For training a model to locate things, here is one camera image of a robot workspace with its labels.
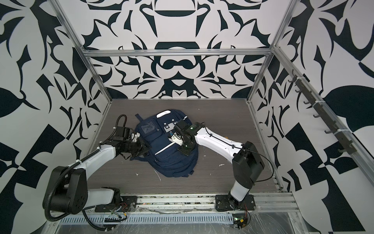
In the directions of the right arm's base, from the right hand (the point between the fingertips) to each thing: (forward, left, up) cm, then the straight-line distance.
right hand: (185, 148), depth 83 cm
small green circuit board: (-33, -26, -12) cm, 43 cm away
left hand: (+3, +19, -1) cm, 19 cm away
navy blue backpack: (+14, +19, -3) cm, 24 cm away
